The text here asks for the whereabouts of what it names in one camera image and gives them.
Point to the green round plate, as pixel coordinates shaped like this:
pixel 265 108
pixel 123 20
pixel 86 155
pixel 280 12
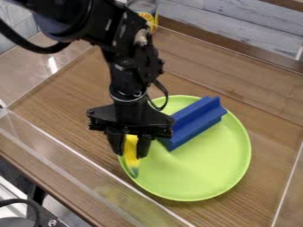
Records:
pixel 205 167

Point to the blue plastic block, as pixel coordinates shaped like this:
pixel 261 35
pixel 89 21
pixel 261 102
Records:
pixel 193 121

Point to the clear acrylic front wall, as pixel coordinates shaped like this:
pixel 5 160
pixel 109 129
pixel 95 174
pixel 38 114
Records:
pixel 97 195

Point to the yellow toy banana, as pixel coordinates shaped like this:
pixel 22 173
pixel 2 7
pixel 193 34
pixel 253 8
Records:
pixel 131 160

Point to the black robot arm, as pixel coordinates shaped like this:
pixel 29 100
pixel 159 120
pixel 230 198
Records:
pixel 110 25

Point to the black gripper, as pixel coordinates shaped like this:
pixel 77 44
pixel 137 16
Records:
pixel 137 119

